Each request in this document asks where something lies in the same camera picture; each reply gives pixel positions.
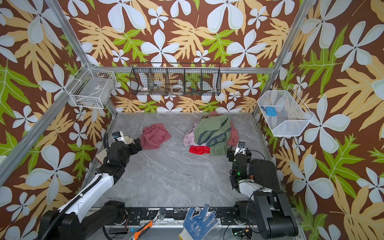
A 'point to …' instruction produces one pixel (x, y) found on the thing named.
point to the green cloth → (214, 132)
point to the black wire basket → (176, 79)
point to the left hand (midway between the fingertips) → (130, 139)
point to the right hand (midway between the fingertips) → (238, 146)
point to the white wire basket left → (90, 87)
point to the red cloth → (199, 150)
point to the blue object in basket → (271, 111)
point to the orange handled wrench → (141, 231)
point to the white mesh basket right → (285, 114)
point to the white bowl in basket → (177, 88)
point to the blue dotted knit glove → (197, 227)
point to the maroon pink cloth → (154, 136)
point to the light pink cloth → (189, 139)
